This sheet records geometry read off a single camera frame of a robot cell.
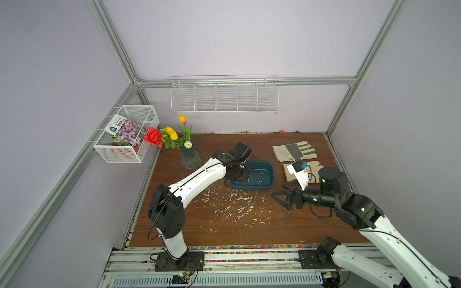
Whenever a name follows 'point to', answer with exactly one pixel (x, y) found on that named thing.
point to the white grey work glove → (283, 155)
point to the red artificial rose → (153, 137)
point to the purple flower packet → (126, 131)
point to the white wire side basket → (112, 150)
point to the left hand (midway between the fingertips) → (243, 178)
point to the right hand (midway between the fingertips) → (277, 190)
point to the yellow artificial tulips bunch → (170, 137)
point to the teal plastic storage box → (261, 177)
